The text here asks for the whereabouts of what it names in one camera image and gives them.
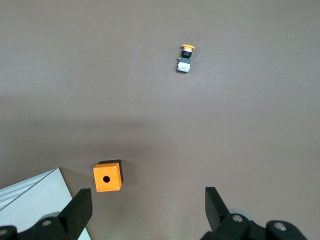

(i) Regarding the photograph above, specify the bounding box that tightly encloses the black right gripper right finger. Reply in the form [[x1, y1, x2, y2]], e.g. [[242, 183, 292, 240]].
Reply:
[[199, 186, 268, 240]]

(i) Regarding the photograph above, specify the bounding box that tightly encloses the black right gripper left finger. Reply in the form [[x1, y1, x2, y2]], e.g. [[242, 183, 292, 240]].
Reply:
[[16, 188, 94, 240]]

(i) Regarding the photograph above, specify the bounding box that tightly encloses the white drawer cabinet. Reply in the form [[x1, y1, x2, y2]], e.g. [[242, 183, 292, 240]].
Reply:
[[0, 167, 92, 240]]

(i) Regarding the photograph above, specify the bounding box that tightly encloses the orange-capped push button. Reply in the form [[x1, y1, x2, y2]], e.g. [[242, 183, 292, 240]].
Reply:
[[176, 44, 196, 74]]

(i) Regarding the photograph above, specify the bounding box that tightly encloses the orange box with hole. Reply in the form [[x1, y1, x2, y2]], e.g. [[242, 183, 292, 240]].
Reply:
[[93, 159, 123, 193]]

